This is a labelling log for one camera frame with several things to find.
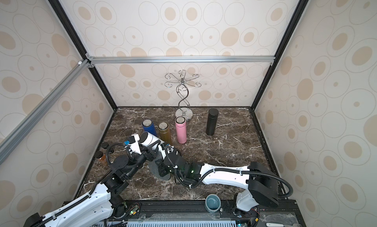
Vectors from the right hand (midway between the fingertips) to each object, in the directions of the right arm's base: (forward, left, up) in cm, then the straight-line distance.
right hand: (161, 158), depth 74 cm
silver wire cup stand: (+46, -7, +7) cm, 47 cm away
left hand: (+5, -1, +9) cm, 10 cm away
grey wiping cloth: (-8, 0, +6) cm, 10 cm away
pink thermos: (+20, -8, 0) cm, 22 cm away
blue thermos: (+17, +10, +5) cm, 20 cm away
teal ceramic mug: (-15, -27, -17) cm, 35 cm away
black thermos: (+28, -27, -2) cm, 38 cm away
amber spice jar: (+3, +37, -7) cm, 37 cm away
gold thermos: (+17, +1, +5) cm, 17 cm away
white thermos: (+3, +4, +14) cm, 15 cm away
